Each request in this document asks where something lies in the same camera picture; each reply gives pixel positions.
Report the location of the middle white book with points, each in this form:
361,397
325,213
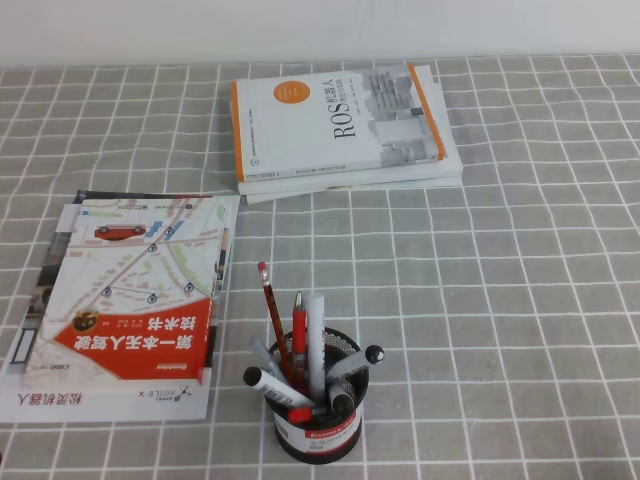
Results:
440,150

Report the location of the white ROS book orange spine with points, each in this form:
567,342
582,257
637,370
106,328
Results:
335,122

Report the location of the tall grey marker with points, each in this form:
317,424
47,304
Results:
316,345

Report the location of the small red cap marker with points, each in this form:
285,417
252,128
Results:
300,415

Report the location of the white brochure under book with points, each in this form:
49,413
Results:
123,401

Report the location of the red pencil with eraser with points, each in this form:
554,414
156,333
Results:
276,321

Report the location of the red ballpoint pen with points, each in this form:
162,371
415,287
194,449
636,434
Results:
299,342

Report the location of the white marker black cap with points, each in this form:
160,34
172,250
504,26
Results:
341,397
275,389

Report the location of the black mesh pen holder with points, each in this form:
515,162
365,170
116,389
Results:
326,438

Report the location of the red white map book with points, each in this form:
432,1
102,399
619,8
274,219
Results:
134,295

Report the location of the bottom white book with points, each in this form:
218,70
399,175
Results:
451,181

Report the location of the grey pen leaning left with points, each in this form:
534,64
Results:
266,361

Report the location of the grey marker black round cap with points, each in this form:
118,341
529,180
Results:
360,360

